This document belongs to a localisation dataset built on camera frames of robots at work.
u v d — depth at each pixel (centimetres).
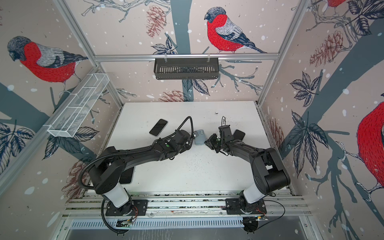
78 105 78
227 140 73
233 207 73
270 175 45
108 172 44
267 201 62
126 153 49
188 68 103
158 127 107
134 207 73
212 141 82
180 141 67
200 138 89
